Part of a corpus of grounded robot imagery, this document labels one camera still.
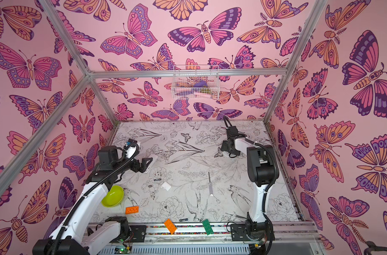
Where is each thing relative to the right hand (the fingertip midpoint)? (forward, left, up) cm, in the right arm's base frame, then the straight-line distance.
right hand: (229, 147), depth 104 cm
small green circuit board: (-55, +55, -4) cm, 78 cm away
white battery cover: (-26, +38, 0) cm, 46 cm away
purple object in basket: (+23, +19, +32) cm, 44 cm away
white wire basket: (+26, +22, +32) cm, 47 cm away
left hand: (-17, +47, +19) cm, 53 cm away
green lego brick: (-46, +16, 0) cm, 48 cm away
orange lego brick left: (-39, +54, 0) cm, 67 cm away
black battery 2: (-22, +44, -2) cm, 49 cm away
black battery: (-43, +29, -2) cm, 52 cm away
